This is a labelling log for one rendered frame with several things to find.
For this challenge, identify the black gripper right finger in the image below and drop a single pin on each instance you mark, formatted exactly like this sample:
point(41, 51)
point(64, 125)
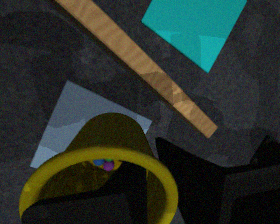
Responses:
point(206, 191)

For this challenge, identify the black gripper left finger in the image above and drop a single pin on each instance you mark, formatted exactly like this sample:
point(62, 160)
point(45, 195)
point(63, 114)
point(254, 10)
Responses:
point(121, 200)

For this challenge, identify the purple marble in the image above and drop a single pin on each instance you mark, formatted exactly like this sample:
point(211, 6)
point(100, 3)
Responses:
point(108, 165)

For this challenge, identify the dark yellow cup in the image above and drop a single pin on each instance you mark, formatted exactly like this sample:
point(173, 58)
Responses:
point(112, 136)

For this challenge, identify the tan flat bar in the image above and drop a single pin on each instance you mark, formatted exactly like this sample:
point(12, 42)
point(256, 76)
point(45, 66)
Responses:
point(102, 29)

